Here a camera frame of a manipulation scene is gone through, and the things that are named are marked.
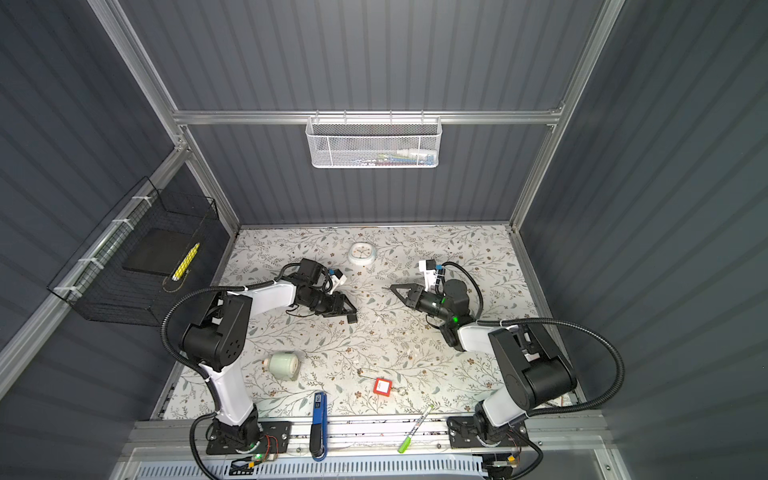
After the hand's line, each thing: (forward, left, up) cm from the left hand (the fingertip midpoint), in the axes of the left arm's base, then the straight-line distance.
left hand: (351, 311), depth 94 cm
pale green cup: (-18, +17, +6) cm, 25 cm away
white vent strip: (-42, -23, -4) cm, 48 cm away
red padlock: (-23, -9, -1) cm, 25 cm away
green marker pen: (-35, -15, -2) cm, 39 cm away
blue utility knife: (-34, +7, -1) cm, 35 cm away
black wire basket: (-8, +52, +30) cm, 61 cm away
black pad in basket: (+5, +47, +27) cm, 55 cm away
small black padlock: (-2, 0, -1) cm, 2 cm away
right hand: (-3, -13, +14) cm, 20 cm away
